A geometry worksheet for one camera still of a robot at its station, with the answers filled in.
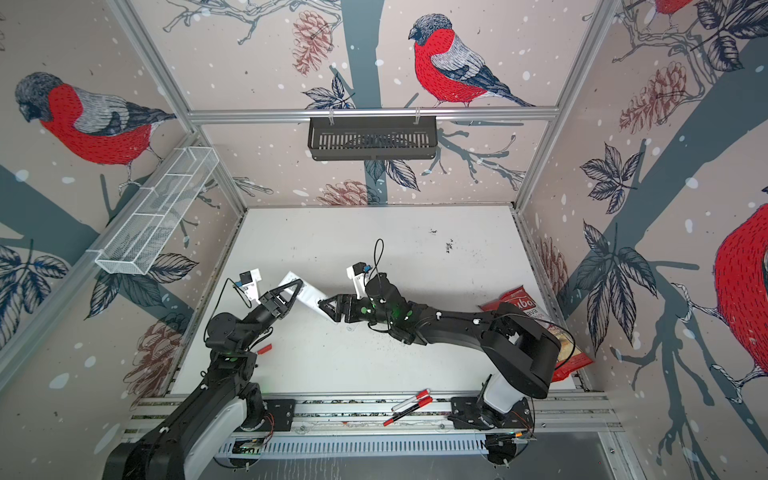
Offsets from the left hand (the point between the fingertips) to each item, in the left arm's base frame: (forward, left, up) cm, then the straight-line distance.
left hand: (299, 287), depth 72 cm
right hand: (-2, -6, -8) cm, 10 cm away
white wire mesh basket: (+8, +40, +7) cm, 41 cm away
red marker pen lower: (-21, -31, -23) cm, 44 cm away
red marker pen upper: (-19, -31, -23) cm, 43 cm away
